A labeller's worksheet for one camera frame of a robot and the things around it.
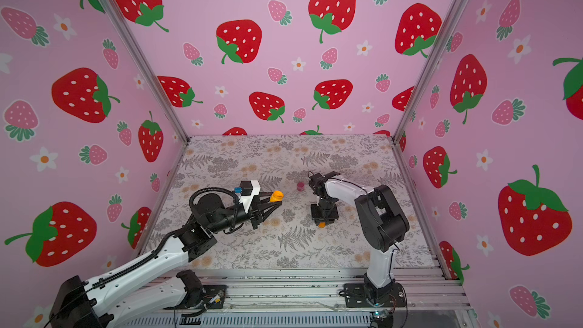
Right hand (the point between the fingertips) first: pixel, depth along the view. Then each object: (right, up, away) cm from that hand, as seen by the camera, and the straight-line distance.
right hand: (329, 224), depth 90 cm
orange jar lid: (-3, 0, 0) cm, 3 cm away
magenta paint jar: (-12, +14, +11) cm, 22 cm away
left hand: (-18, +15, -23) cm, 33 cm away
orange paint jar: (-19, +16, -24) cm, 34 cm away
